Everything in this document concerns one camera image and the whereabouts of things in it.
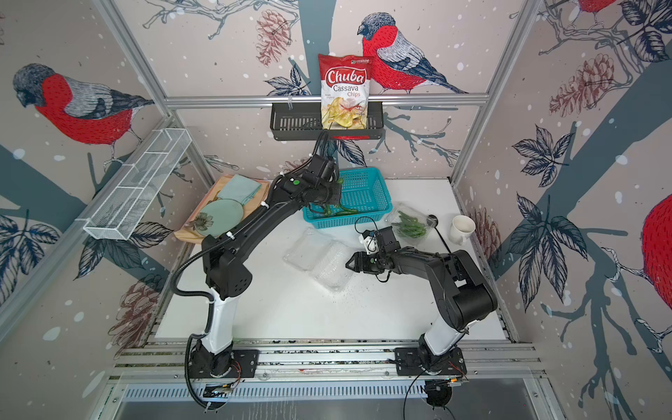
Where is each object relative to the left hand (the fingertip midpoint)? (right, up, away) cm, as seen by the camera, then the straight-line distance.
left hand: (342, 188), depth 86 cm
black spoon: (+36, -12, +16) cm, 41 cm away
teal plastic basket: (+10, +1, +33) cm, 35 cm away
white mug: (+44, -14, +9) cm, 47 cm away
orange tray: (-63, -16, +17) cm, 67 cm away
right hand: (+4, -28, +7) cm, 29 cm away
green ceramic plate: (-53, -11, +22) cm, 58 cm away
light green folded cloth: (-48, +2, +33) cm, 58 cm away
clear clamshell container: (-8, -25, +12) cm, 29 cm away
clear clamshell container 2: (+29, -9, +21) cm, 36 cm away
